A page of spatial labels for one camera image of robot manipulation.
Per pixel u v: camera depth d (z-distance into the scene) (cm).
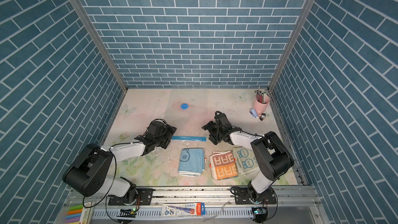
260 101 99
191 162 83
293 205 74
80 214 68
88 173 43
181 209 69
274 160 46
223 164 82
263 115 105
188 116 105
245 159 84
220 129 73
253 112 104
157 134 73
